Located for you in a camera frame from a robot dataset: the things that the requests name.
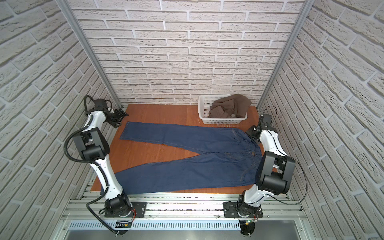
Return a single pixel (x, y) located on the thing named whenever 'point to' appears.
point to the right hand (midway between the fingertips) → (249, 132)
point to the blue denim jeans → (232, 158)
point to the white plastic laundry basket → (205, 102)
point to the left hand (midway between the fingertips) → (124, 114)
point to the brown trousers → (238, 104)
